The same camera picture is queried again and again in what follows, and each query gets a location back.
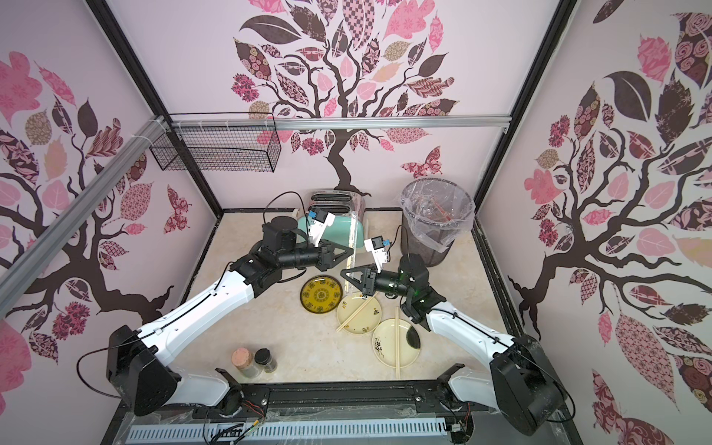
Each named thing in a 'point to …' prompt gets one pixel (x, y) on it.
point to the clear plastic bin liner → (438, 210)
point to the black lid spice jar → (263, 356)
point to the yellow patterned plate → (321, 294)
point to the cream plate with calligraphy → (366, 320)
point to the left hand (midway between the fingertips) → (351, 255)
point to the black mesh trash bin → (411, 245)
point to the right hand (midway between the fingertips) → (345, 273)
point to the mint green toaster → (347, 207)
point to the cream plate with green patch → (384, 343)
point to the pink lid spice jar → (242, 358)
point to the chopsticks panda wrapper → (356, 312)
